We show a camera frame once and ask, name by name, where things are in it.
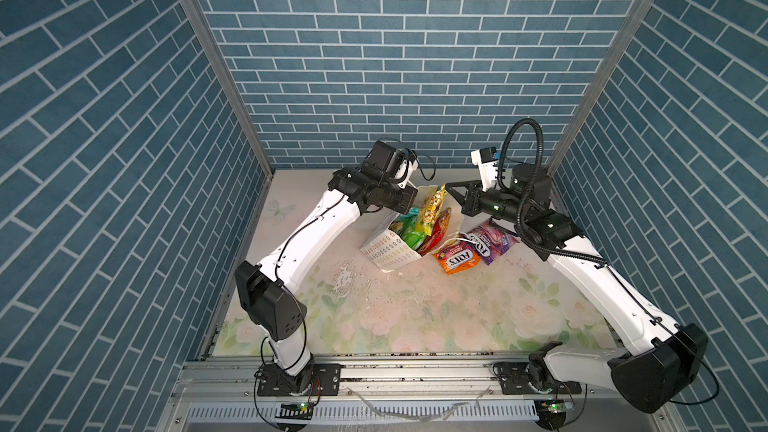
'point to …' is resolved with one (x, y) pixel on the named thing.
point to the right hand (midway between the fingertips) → (444, 183)
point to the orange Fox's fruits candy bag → (457, 257)
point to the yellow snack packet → (432, 207)
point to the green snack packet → (409, 230)
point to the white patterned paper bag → (453, 226)
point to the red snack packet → (437, 232)
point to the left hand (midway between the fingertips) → (412, 197)
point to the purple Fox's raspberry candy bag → (491, 241)
